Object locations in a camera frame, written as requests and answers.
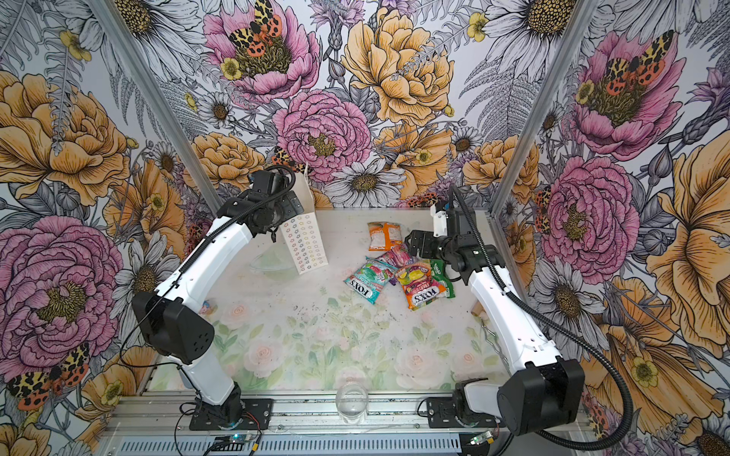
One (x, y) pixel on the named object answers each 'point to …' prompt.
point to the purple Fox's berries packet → (398, 256)
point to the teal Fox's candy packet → (368, 280)
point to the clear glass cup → (352, 401)
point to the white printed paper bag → (302, 232)
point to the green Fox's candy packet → (440, 276)
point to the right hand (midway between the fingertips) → (419, 249)
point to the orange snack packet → (384, 236)
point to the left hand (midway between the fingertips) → (282, 217)
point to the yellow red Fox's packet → (416, 281)
